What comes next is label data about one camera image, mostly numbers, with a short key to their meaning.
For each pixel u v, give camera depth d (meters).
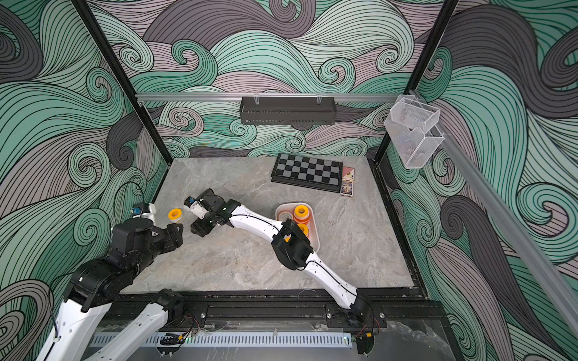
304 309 0.76
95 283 0.39
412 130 0.77
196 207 0.80
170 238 0.59
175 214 0.98
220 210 0.73
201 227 0.79
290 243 0.62
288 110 0.96
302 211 0.92
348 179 1.10
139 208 0.55
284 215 0.93
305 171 1.11
